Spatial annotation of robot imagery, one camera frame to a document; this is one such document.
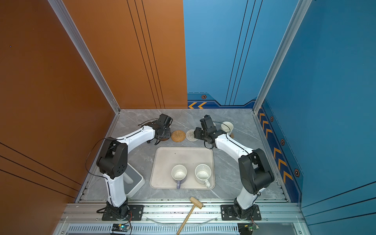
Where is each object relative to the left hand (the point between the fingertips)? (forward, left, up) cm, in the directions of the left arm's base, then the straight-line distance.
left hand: (166, 131), depth 98 cm
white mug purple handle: (-26, -10, -7) cm, 29 cm away
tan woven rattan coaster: (+1, -8, -6) cm, 10 cm away
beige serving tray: (-17, -1, -6) cm, 18 cm away
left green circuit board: (-52, +17, -9) cm, 56 cm away
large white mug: (-26, -24, -5) cm, 36 cm away
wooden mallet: (-42, -20, -6) cm, 47 cm away
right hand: (-4, -20, +5) cm, 21 cm away
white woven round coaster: (+1, -16, -6) cm, 17 cm away
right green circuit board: (-52, -45, -7) cm, 69 cm away
